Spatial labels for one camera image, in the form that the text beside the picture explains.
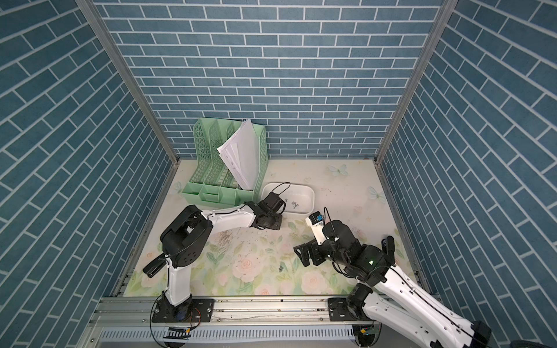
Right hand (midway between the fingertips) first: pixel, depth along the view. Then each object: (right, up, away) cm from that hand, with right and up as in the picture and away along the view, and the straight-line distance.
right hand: (306, 244), depth 72 cm
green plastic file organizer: (-44, +20, +35) cm, 60 cm away
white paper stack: (-26, +33, +19) cm, 47 cm away
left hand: (-9, +2, +24) cm, 25 cm away
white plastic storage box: (-1, +13, +33) cm, 35 cm away
